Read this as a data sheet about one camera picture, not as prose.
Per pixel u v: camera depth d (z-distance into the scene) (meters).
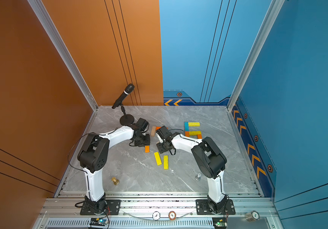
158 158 0.90
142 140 0.85
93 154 0.52
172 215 0.71
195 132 1.02
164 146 0.81
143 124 0.81
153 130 1.05
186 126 1.09
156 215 0.71
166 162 0.89
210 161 0.50
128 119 1.09
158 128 1.06
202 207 0.72
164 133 0.76
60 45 0.83
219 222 0.71
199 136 1.02
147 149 0.94
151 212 0.73
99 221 0.71
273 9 0.71
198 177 0.81
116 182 0.80
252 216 0.66
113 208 0.74
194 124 1.09
